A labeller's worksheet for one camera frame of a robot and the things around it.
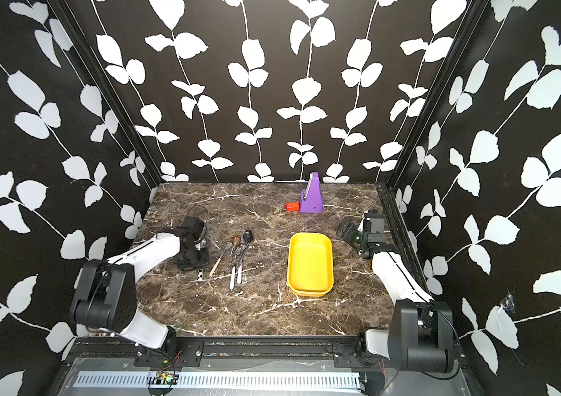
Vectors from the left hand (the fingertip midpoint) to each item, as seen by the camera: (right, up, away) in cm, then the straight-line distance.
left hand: (204, 261), depth 90 cm
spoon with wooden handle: (+7, +4, +8) cm, 11 cm away
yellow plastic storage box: (+40, -4, +2) cm, 40 cm away
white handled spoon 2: (+13, +2, +5) cm, 14 cm away
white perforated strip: (+10, -30, -20) cm, 37 cm away
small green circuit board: (-4, -30, -20) cm, 36 cm away
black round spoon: (+15, +8, +9) cm, 19 cm away
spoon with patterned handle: (0, -4, -3) cm, 5 cm away
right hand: (+52, +13, -2) cm, 54 cm away
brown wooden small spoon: (+10, +7, +11) cm, 16 cm away
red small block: (+33, +20, +17) cm, 43 cm away
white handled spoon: (+11, -5, 0) cm, 12 cm away
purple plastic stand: (+42, +24, +15) cm, 51 cm away
